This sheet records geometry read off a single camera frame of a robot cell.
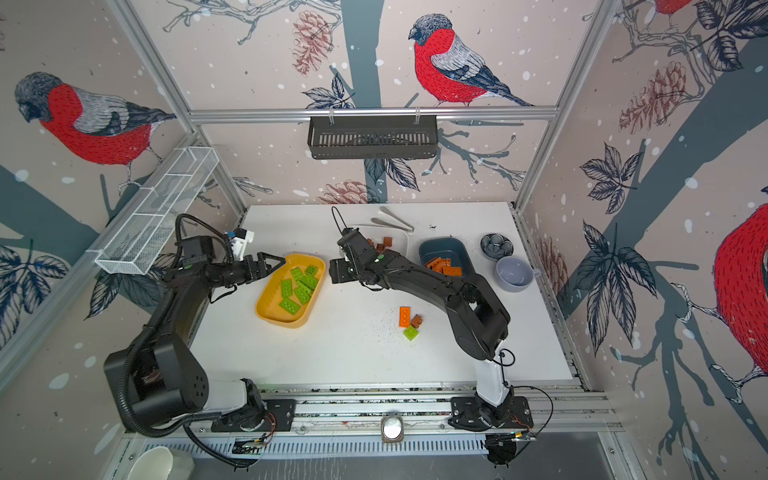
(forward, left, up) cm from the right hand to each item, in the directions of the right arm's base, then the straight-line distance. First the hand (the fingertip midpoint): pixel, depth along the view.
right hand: (338, 272), depth 87 cm
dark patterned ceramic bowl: (+21, -53, -12) cm, 58 cm away
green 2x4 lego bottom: (-6, +17, -11) cm, 21 cm away
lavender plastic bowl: (+6, -55, -8) cm, 56 cm away
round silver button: (-38, -18, -2) cm, 42 cm away
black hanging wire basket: (+48, -7, +16) cm, 51 cm away
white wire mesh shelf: (+4, +47, +21) cm, 51 cm away
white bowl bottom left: (-47, +33, -5) cm, 57 cm away
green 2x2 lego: (+7, +13, -10) cm, 18 cm away
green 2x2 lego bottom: (-13, -22, -12) cm, 28 cm away
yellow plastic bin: (-4, +24, -9) cm, 26 cm away
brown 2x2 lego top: (+20, -13, -9) cm, 26 cm away
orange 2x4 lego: (+12, -32, -11) cm, 36 cm away
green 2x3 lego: (+3, +13, -10) cm, 16 cm away
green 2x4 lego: (0, +20, -11) cm, 23 cm away
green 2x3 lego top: (-1, +14, -10) cm, 17 cm away
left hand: (-3, +17, +8) cm, 19 cm away
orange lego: (-8, -20, -12) cm, 25 cm away
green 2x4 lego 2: (+7, +18, -12) cm, 23 cm away
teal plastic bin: (+17, -35, -10) cm, 40 cm away
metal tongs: (+30, -20, -12) cm, 38 cm away
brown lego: (-10, -23, -11) cm, 28 cm away
